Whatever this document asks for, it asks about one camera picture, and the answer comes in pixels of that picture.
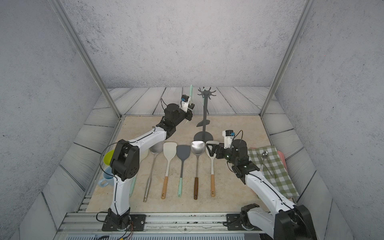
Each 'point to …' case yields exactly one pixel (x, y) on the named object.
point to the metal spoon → (264, 154)
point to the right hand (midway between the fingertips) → (213, 144)
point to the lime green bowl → (107, 157)
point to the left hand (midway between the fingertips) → (195, 104)
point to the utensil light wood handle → (213, 192)
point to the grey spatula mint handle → (183, 152)
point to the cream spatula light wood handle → (169, 150)
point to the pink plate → (282, 158)
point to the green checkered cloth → (268, 160)
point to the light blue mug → (108, 180)
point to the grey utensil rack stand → (204, 136)
